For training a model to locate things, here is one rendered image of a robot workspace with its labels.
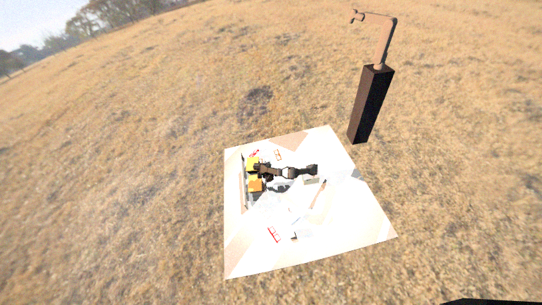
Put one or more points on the white cylinder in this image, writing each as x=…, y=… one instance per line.
x=294, y=219

